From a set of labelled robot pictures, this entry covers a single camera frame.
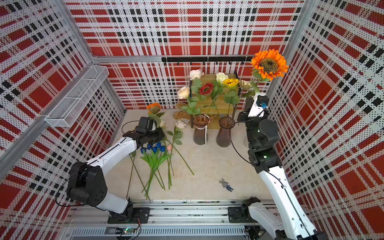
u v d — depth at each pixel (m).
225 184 0.82
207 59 0.88
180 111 1.10
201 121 0.91
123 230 0.69
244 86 0.77
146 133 0.68
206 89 0.75
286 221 0.38
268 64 0.42
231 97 0.80
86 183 0.44
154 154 0.93
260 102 0.47
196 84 0.79
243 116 0.54
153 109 0.91
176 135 1.04
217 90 0.73
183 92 0.79
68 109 0.71
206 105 0.78
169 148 0.97
